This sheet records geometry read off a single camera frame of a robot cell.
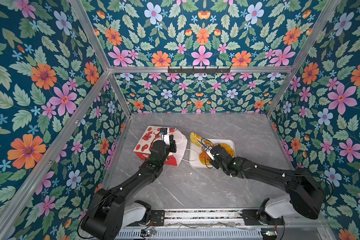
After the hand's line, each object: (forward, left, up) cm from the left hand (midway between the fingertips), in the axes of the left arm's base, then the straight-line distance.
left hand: (174, 132), depth 81 cm
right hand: (-7, -22, -12) cm, 26 cm away
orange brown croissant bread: (-8, -17, -17) cm, 26 cm away
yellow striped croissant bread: (+3, -11, -10) cm, 15 cm away
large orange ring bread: (-3, -34, -18) cm, 38 cm away
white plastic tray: (-9, -11, -19) cm, 24 cm away
